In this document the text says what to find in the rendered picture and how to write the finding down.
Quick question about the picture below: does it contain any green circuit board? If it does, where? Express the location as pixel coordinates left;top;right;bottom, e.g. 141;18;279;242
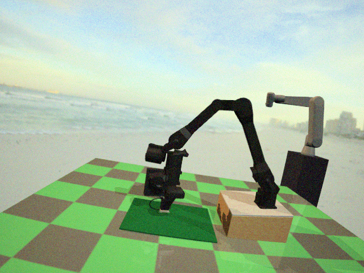
119;198;217;243

